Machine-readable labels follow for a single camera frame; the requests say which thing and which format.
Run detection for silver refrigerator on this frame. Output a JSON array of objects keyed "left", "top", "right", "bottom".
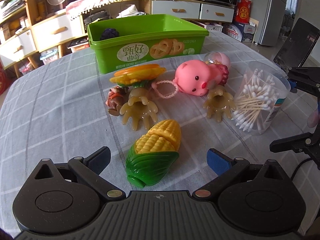
[{"left": 250, "top": 0, "right": 286, "bottom": 46}]

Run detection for grey checked tablecloth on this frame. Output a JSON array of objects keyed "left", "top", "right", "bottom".
[{"left": 1, "top": 49, "right": 319, "bottom": 239}]

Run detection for pink capsule egg toy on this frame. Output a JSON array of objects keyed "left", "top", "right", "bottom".
[{"left": 203, "top": 52, "right": 231, "bottom": 68}]

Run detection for wooden tv cabinet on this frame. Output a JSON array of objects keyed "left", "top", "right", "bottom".
[{"left": 0, "top": 0, "right": 235, "bottom": 78}]

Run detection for yellow toy corn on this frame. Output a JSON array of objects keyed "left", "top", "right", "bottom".
[{"left": 126, "top": 119, "right": 181, "bottom": 188}]

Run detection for clear cotton swab jar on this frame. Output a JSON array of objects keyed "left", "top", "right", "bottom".
[{"left": 232, "top": 61, "right": 291, "bottom": 135}]

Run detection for translucent octopus toy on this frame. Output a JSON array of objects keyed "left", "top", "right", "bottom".
[
  {"left": 203, "top": 85, "right": 236, "bottom": 123},
  {"left": 119, "top": 88, "right": 158, "bottom": 131}
]

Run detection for green cookie tin box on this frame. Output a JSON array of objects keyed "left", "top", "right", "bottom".
[{"left": 87, "top": 14, "right": 209, "bottom": 74}]

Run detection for orange yellow toy plate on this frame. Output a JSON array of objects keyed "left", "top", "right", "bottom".
[{"left": 110, "top": 63, "right": 166, "bottom": 87}]

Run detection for brown figurine toy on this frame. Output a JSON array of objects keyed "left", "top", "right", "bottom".
[{"left": 105, "top": 86, "right": 129, "bottom": 116}]

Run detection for pink rubber pig toy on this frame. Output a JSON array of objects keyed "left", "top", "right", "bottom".
[{"left": 173, "top": 60, "right": 229, "bottom": 96}]

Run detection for purple toy grapes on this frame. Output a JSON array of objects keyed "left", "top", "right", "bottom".
[{"left": 100, "top": 28, "right": 119, "bottom": 41}]

